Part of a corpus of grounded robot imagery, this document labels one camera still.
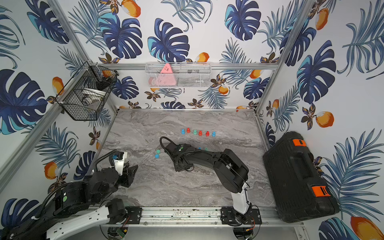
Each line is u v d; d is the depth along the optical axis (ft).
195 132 3.45
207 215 2.50
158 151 3.21
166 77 2.96
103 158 1.39
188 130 3.49
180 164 2.38
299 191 2.06
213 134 3.47
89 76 2.94
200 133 3.48
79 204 1.44
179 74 3.03
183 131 3.49
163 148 2.35
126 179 1.88
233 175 1.60
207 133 3.47
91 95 2.62
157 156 3.16
